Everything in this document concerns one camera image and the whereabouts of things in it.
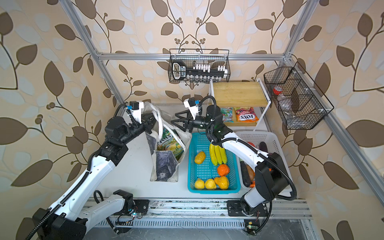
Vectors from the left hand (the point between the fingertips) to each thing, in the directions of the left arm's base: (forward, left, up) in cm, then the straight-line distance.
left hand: (158, 113), depth 67 cm
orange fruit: (-14, -32, -30) cm, 46 cm away
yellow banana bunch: (-4, -30, -32) cm, 45 cm away
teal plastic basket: (-9, -20, -36) cm, 43 cm away
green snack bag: (-1, -1, -23) cm, 24 cm away
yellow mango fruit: (-7, -19, -31) cm, 37 cm away
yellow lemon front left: (-21, -19, -31) cm, 42 cm away
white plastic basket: (+6, -60, -31) cm, 68 cm away
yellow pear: (-20, -32, -30) cm, 48 cm away
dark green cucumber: (-16, -43, -29) cm, 54 cm away
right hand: (-1, -7, -3) cm, 8 cm away
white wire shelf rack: (+18, -40, -4) cm, 44 cm away
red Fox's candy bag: (+15, -47, -17) cm, 52 cm away
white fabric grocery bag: (-15, -1, -24) cm, 28 cm away
